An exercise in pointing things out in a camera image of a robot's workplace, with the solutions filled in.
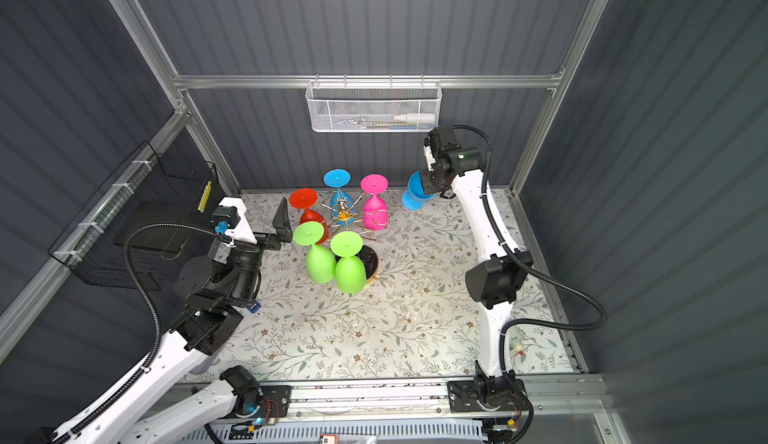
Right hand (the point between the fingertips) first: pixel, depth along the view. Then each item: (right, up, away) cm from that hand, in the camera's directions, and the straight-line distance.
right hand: (436, 183), depth 85 cm
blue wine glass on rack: (-25, -6, -12) cm, 29 cm away
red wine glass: (-36, -5, -8) cm, 37 cm away
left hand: (-39, -7, -26) cm, 48 cm away
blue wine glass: (-7, -4, -4) cm, 9 cm away
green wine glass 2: (-23, -24, -12) cm, 35 cm away
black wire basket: (-78, -2, -6) cm, 78 cm away
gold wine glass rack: (-24, -12, -6) cm, 28 cm away
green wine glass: (-31, -21, -10) cm, 39 cm away
